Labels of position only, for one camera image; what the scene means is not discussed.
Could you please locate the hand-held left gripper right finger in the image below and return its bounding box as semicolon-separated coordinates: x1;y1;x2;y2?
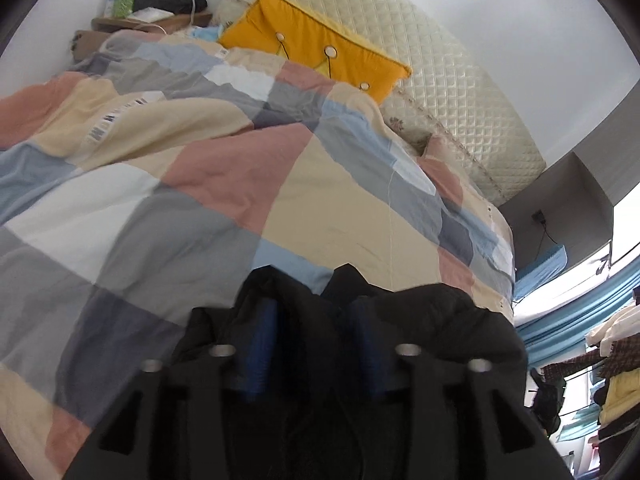
350;300;576;480

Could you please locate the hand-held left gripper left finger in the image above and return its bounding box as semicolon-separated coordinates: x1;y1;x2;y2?
62;300;280;480

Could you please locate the black puffer jacket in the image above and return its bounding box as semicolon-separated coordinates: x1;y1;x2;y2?
172;262;532;480

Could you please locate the black hanging bag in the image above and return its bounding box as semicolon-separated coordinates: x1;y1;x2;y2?
529;367;567;437

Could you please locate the patchwork colour-block quilt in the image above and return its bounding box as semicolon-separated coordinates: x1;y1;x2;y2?
0;27;516;480

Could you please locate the blue curtain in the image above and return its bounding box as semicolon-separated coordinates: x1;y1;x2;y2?
516;262;640;367

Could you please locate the brown plaid hanging garment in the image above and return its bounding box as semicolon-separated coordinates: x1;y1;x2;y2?
541;337;640;387

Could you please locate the cream floral pillow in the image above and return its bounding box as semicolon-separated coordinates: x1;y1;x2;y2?
381;87;501;206

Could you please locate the white hanging garment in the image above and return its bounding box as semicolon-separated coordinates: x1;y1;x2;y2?
585;305;640;357

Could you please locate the grey wardrobe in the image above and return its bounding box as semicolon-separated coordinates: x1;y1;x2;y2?
499;92;640;283

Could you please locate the yellow hanging garment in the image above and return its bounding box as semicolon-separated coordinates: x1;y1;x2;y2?
599;370;640;429

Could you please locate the cream quilted headboard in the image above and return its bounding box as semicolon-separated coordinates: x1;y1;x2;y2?
222;0;548;206

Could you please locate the yellow crown-print pillow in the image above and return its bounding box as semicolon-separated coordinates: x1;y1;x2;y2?
217;0;413;106

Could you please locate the wooden nightstand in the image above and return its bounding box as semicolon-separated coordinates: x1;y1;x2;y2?
74;12;213;63

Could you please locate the white flat box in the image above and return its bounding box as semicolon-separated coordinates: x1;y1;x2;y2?
130;7;170;24

